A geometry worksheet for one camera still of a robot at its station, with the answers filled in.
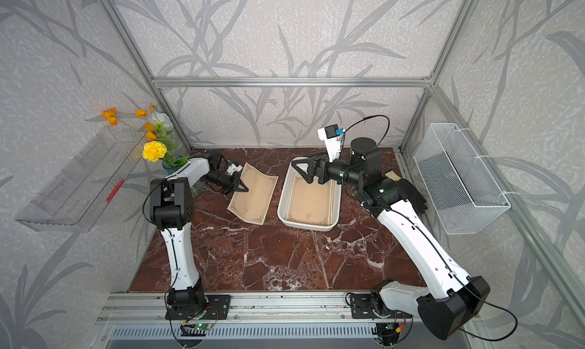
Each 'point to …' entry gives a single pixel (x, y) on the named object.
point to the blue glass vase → (172, 164)
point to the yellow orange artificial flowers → (158, 131)
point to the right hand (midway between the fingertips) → (301, 159)
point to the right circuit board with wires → (389, 332)
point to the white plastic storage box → (286, 197)
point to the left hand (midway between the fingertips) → (247, 187)
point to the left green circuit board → (202, 326)
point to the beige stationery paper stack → (311, 203)
